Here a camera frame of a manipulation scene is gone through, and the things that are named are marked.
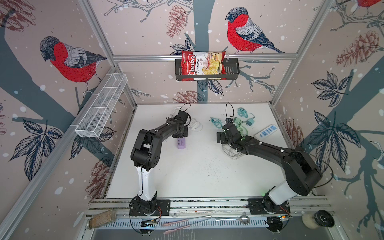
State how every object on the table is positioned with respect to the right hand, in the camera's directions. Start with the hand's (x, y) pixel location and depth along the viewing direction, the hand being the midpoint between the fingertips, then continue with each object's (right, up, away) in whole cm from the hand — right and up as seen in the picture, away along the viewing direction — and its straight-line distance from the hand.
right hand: (222, 136), depth 91 cm
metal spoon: (+6, -36, -23) cm, 43 cm away
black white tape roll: (+36, -30, -30) cm, 56 cm away
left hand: (-26, +1, +7) cm, 27 cm away
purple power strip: (-26, -4, +1) cm, 27 cm away
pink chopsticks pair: (-27, -38, -22) cm, 52 cm away
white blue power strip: (+32, +2, +9) cm, 33 cm away
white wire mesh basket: (-68, +18, -14) cm, 72 cm away
